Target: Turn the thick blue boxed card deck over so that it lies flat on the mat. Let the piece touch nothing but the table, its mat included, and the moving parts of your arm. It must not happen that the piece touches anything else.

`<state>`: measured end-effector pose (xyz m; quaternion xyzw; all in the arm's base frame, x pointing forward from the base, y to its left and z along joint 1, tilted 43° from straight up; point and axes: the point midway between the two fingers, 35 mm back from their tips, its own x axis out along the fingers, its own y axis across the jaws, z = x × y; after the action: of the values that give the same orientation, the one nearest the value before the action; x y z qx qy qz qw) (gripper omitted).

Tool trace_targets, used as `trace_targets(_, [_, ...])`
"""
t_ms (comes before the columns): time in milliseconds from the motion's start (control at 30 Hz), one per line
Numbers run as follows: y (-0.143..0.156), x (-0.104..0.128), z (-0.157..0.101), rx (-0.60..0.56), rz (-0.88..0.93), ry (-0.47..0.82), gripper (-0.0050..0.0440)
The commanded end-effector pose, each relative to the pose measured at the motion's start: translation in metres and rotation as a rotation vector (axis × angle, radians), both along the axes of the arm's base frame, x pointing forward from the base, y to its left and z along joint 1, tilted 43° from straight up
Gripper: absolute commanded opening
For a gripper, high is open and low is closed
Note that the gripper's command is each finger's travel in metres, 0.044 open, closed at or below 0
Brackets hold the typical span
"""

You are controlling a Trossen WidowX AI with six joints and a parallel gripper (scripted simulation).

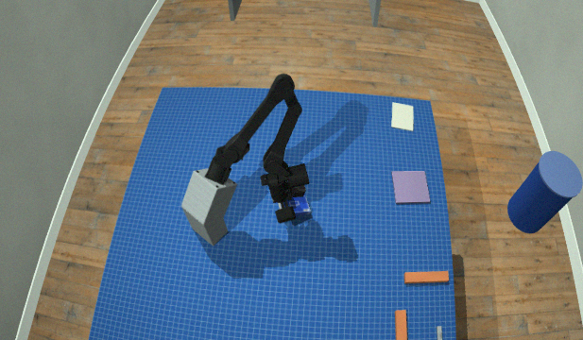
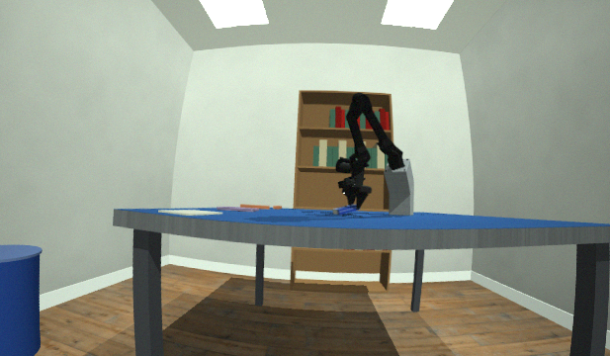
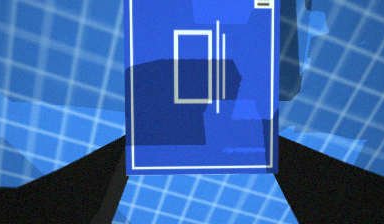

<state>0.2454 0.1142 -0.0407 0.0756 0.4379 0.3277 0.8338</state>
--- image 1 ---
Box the blue work mat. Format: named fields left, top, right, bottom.
left=88, top=87, right=456, bottom=340

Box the lavender flat square tile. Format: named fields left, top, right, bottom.
left=391, top=171, right=430, bottom=204

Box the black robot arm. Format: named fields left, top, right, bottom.
left=205, top=74, right=309, bottom=200

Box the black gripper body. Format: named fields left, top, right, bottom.
left=269, top=187, right=296, bottom=224

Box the blue boxed card deck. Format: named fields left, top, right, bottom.
left=287, top=195, right=310, bottom=216

